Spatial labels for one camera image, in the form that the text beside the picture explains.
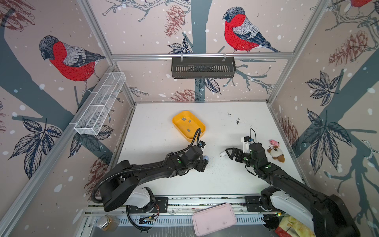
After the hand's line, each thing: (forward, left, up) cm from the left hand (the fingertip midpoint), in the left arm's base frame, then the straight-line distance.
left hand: (203, 160), depth 81 cm
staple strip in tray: (+36, +13, -7) cm, 39 cm away
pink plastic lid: (-27, -3, -5) cm, 27 cm away
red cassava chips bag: (-30, -38, -4) cm, 48 cm away
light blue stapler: (+4, -2, -4) cm, 6 cm away
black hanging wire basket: (+63, +6, +20) cm, 66 cm away
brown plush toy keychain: (+7, -46, -5) cm, 47 cm away
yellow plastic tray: (+31, +11, -8) cm, 34 cm away
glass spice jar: (-28, +43, +2) cm, 51 cm away
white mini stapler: (+6, -12, -4) cm, 14 cm away
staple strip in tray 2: (+34, +8, -7) cm, 35 cm away
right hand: (+5, -16, 0) cm, 17 cm away
